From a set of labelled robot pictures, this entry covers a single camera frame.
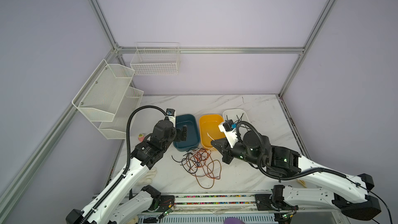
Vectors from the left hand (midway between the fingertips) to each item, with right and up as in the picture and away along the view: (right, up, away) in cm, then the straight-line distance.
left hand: (175, 126), depth 74 cm
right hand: (+16, -5, -15) cm, 22 cm away
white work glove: (-15, -27, +8) cm, 32 cm away
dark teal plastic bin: (+7, -10, +22) cm, 26 cm away
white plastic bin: (+33, +4, +32) cm, 47 cm away
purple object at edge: (+27, -43, -4) cm, 51 cm away
